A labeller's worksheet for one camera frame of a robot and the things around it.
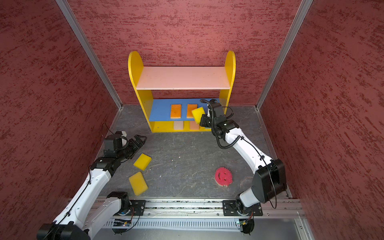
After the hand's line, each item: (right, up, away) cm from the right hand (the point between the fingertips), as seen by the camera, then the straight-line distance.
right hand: (201, 121), depth 83 cm
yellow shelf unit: (-25, +21, +34) cm, 47 cm away
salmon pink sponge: (-5, -4, +22) cm, 23 cm away
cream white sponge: (-15, -3, +19) cm, 25 cm away
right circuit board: (+20, -50, -11) cm, 55 cm away
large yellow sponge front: (-35, -35, -1) cm, 50 cm away
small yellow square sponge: (-2, +4, +1) cm, 5 cm away
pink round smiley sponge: (+13, -32, -1) cm, 34 cm away
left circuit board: (-41, -51, -10) cm, 66 cm away
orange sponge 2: (-7, +9, +17) cm, 20 cm away
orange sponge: (-16, +6, +14) cm, 22 cm away
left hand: (-32, -13, -2) cm, 35 cm away
